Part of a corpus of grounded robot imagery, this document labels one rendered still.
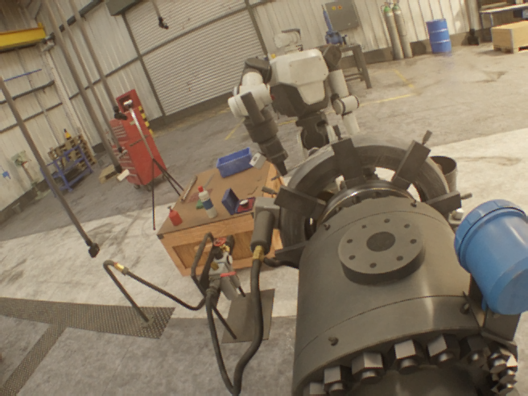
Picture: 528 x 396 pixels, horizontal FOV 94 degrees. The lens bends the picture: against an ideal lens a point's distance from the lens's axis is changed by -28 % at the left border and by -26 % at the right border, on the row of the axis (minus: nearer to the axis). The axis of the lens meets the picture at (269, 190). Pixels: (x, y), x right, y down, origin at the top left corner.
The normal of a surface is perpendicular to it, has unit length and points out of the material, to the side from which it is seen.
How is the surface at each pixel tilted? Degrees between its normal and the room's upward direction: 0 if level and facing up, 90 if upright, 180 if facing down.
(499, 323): 90
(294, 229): 90
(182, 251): 90
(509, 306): 90
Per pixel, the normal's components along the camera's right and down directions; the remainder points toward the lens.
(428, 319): -0.15, -0.88
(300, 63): 0.41, 0.15
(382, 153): -0.10, 0.47
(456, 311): 0.11, -0.87
